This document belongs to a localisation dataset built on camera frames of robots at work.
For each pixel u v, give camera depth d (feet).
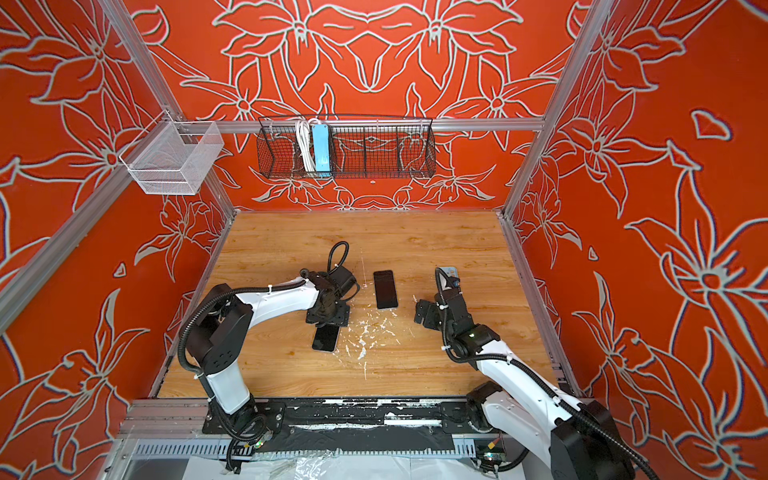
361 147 3.19
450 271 3.33
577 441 1.29
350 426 2.38
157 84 2.68
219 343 1.52
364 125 3.01
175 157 3.05
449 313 2.04
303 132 2.87
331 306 2.21
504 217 4.00
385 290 3.20
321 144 2.95
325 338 2.88
